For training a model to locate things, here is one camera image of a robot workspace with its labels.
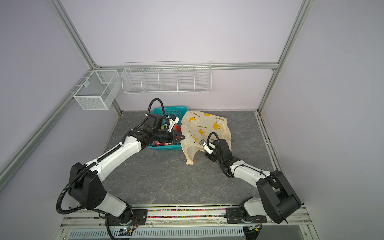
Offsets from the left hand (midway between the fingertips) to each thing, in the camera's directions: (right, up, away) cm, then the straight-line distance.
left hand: (184, 139), depth 78 cm
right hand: (+15, -5, +11) cm, 20 cm away
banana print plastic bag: (+6, +7, +18) cm, 20 cm away
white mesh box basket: (-58, +30, +19) cm, 69 cm away
